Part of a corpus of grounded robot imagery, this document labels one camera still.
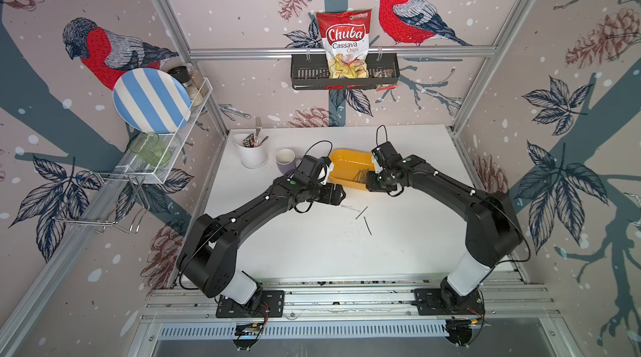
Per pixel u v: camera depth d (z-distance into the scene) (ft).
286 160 3.19
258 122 3.50
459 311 2.30
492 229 1.52
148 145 2.25
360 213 3.04
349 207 3.13
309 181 2.16
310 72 3.11
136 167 2.16
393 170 2.12
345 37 2.62
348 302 2.45
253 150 3.38
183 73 2.62
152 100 2.37
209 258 1.40
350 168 3.53
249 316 2.33
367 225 2.96
